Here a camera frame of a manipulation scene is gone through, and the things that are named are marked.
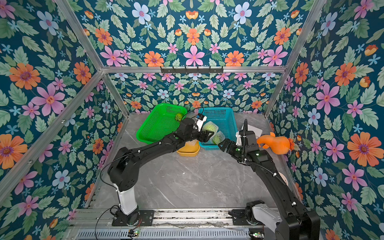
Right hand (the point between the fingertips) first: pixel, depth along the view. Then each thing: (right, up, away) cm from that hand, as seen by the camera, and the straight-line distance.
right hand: (227, 145), depth 78 cm
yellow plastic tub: (-21, -5, +17) cm, 27 cm away
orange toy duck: (+35, -1, +14) cm, 38 cm away
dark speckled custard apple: (-31, +17, +30) cm, 47 cm away
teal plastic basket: (+4, +17, +36) cm, 40 cm away
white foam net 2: (-4, +7, +6) cm, 10 cm away
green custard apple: (-3, +3, +17) cm, 18 cm away
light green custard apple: (-8, +10, +4) cm, 14 cm away
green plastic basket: (-47, +13, +37) cm, 61 cm away
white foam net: (-12, +12, +4) cm, 17 cm away
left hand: (-9, +8, +6) cm, 13 cm away
